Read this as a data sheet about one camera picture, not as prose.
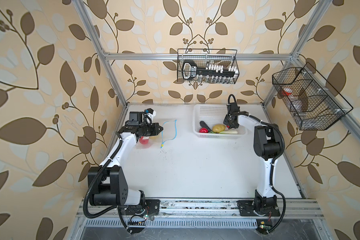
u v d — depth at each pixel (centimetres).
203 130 99
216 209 75
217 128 99
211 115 120
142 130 71
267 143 58
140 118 70
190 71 84
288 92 81
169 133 94
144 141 96
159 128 83
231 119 81
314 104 73
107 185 42
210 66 81
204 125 104
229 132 96
